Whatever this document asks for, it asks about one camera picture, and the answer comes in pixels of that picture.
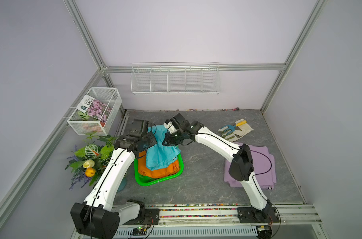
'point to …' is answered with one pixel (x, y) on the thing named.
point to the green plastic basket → (143, 180)
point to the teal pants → (158, 154)
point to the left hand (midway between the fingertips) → (152, 140)
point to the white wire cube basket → (84, 124)
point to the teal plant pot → (122, 185)
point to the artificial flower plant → (90, 161)
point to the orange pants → (166, 170)
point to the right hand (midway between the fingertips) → (163, 142)
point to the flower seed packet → (93, 107)
